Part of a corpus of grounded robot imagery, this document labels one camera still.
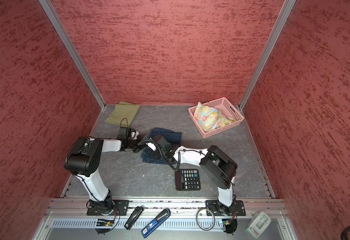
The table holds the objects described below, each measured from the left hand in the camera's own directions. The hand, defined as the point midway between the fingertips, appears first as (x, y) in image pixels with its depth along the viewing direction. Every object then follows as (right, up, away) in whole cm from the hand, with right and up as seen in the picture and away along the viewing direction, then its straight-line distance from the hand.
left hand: (149, 145), depth 97 cm
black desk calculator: (+25, -16, -16) cm, 33 cm away
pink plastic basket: (+56, +30, +22) cm, 67 cm away
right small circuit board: (+45, -35, -26) cm, 62 cm away
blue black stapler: (+10, -29, -30) cm, 43 cm away
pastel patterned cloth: (+42, +18, +12) cm, 47 cm away
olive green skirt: (-25, +25, +21) cm, 41 cm away
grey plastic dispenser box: (+57, -32, -28) cm, 71 cm away
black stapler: (-1, -29, -28) cm, 40 cm away
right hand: (+4, 0, -7) cm, 8 cm away
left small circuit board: (-17, -34, -24) cm, 45 cm away
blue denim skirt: (0, -5, -4) cm, 7 cm away
